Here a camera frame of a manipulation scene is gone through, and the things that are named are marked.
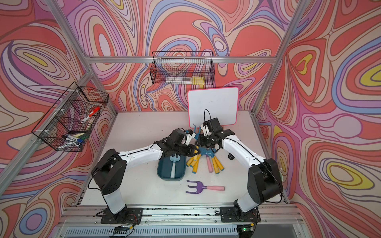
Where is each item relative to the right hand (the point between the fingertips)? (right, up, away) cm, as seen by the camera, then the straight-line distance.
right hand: (197, 146), depth 85 cm
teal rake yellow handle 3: (-4, -10, +5) cm, 12 cm away
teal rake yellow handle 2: (-2, -15, +4) cm, 15 cm away
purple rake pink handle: (+2, -22, -3) cm, 23 cm away
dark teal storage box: (-20, -13, +5) cm, 25 cm away
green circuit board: (-38, -38, -14) cm, 56 cm away
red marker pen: (-57, +18, -7) cm, 60 cm away
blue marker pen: (-60, +6, -15) cm, 62 cm away
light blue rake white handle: (-15, -8, +8) cm, 19 cm away
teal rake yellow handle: (-1, +7, -3) cm, 8 cm away
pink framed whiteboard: (+18, +27, +15) cm, 36 cm away
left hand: (+2, -3, -2) cm, 4 cm away
